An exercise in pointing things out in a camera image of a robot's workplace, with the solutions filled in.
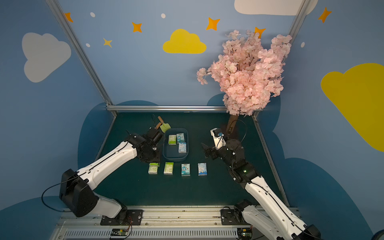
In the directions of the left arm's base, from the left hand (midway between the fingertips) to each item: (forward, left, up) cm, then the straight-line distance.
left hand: (158, 157), depth 82 cm
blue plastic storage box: (+10, -5, -13) cm, 17 cm away
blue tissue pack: (-1, -25, -12) cm, 28 cm away
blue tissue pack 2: (+13, -12, -11) cm, 21 cm away
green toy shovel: (+32, +3, -13) cm, 35 cm away
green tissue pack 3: (-5, +1, +1) cm, 5 cm away
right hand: (+5, -29, +13) cm, 32 cm away
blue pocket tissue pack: (-2, -15, -11) cm, 19 cm away
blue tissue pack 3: (+22, -10, -12) cm, 27 cm away
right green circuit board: (-32, -46, -15) cm, 58 cm away
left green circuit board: (-34, +16, -15) cm, 40 cm away
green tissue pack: (-2, -5, -11) cm, 12 cm away
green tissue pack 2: (+20, -4, -12) cm, 23 cm away
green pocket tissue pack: (-2, +5, -11) cm, 12 cm away
